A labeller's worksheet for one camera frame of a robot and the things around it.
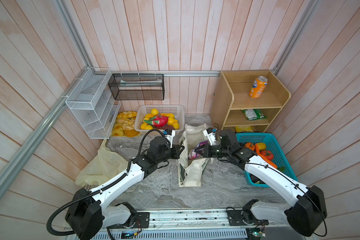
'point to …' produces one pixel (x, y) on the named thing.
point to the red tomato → (267, 154)
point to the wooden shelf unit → (247, 101)
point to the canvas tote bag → (190, 171)
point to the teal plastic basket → (272, 146)
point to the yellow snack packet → (244, 128)
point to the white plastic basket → (151, 117)
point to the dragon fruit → (158, 121)
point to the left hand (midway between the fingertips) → (184, 150)
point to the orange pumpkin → (250, 145)
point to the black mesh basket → (137, 86)
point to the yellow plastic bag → (105, 166)
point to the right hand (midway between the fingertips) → (194, 150)
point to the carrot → (258, 152)
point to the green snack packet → (253, 114)
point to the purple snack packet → (194, 153)
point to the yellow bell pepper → (262, 146)
